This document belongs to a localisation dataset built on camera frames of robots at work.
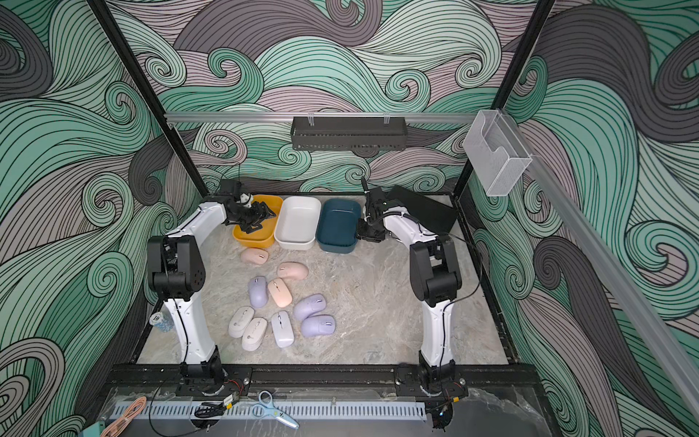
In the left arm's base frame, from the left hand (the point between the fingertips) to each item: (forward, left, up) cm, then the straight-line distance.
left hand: (269, 216), depth 98 cm
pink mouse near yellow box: (-11, +5, -9) cm, 15 cm away
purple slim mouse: (-25, +1, -10) cm, 27 cm away
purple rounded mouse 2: (-36, -20, -8) cm, 42 cm away
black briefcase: (+15, -69, -15) cm, 72 cm away
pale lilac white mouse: (-37, -9, -10) cm, 39 cm away
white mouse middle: (-39, 0, -9) cm, 40 cm away
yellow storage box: (-5, +2, -6) cm, 8 cm away
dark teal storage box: (+3, -25, -9) cm, 27 cm away
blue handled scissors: (-56, -7, -11) cm, 58 cm away
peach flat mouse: (-25, -6, -10) cm, 28 cm away
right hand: (-6, -32, -4) cm, 33 cm away
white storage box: (+3, -9, -7) cm, 12 cm away
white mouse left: (-35, +5, -9) cm, 36 cm away
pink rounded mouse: (-17, -9, -9) cm, 22 cm away
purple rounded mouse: (-30, -17, -8) cm, 36 cm away
